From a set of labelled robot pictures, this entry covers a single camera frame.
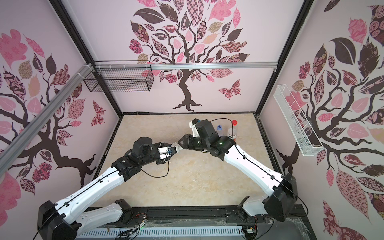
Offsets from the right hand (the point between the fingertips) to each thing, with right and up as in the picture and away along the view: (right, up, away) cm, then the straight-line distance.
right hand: (182, 144), depth 71 cm
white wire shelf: (+62, +10, +8) cm, 64 cm away
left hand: (-7, -3, +4) cm, 9 cm away
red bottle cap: (+30, +11, +14) cm, 35 cm away
